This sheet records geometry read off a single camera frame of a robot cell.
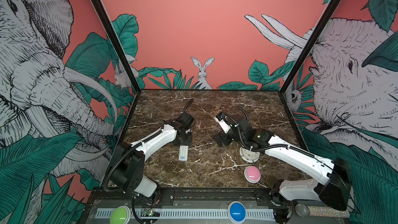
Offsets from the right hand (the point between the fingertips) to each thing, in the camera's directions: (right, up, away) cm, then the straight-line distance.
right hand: (217, 129), depth 76 cm
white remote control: (-18, -14, +6) cm, 23 cm away
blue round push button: (+8, -36, -7) cm, 38 cm away
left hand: (-16, -7, +10) cm, 20 cm away
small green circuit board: (-32, -37, -6) cm, 49 cm away
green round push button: (-44, -38, -7) cm, 58 cm away
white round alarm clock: (+19, -16, +8) cm, 26 cm away
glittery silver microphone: (+37, -34, -8) cm, 52 cm away
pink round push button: (+19, -24, +4) cm, 31 cm away
